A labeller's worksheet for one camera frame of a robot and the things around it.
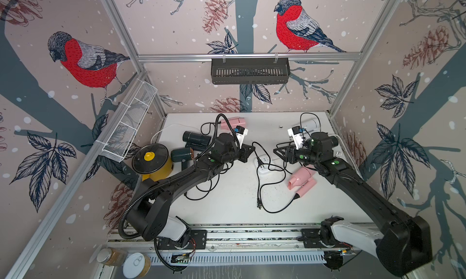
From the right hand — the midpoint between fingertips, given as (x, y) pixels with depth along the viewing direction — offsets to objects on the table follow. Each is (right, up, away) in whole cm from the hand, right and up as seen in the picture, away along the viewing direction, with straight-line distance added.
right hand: (277, 148), depth 77 cm
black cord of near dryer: (0, -19, +13) cm, 23 cm away
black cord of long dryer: (-34, -23, +10) cm, 42 cm away
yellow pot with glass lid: (-58, -7, +7) cm, 59 cm away
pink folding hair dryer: (-20, +12, +33) cm, 41 cm away
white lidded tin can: (-54, -41, -13) cm, 69 cm away
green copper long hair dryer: (-48, -6, +19) cm, 52 cm away
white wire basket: (-72, +4, +5) cm, 72 cm away
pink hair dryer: (+15, -16, +9) cm, 23 cm away
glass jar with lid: (-62, -37, -15) cm, 74 cm away
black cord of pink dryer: (-33, +12, +33) cm, 48 cm away
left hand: (-8, +1, +2) cm, 8 cm away
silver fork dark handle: (+39, -6, +21) cm, 44 cm away
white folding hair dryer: (+27, +11, +30) cm, 42 cm away
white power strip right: (-4, -10, +3) cm, 11 cm away
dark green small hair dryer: (-43, +1, +29) cm, 52 cm away
